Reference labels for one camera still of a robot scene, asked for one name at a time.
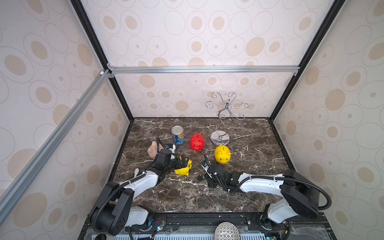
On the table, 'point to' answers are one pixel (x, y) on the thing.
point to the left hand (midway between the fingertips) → (187, 158)
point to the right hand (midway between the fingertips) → (213, 172)
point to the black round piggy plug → (199, 178)
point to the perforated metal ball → (227, 231)
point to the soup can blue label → (177, 131)
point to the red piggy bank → (197, 141)
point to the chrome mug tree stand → (221, 137)
